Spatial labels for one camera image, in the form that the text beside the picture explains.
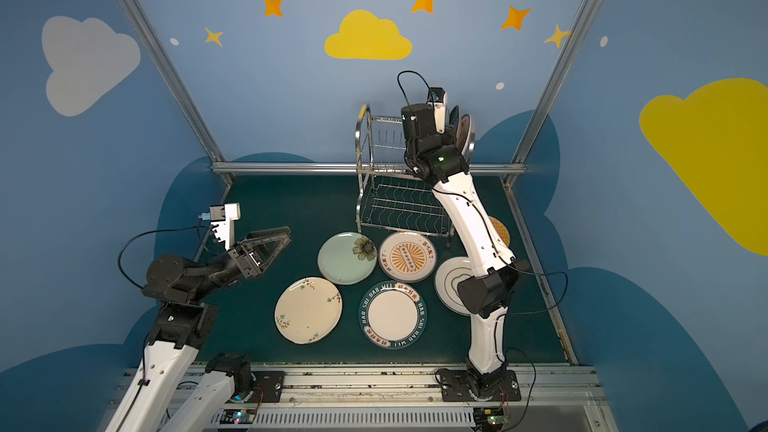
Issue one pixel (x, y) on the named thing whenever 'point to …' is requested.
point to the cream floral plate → (308, 310)
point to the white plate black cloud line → (449, 275)
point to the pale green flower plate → (347, 258)
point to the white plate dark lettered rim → (393, 314)
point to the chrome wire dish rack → (389, 198)
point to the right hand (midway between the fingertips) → (445, 126)
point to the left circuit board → (237, 416)
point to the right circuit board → (489, 417)
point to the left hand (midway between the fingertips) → (291, 241)
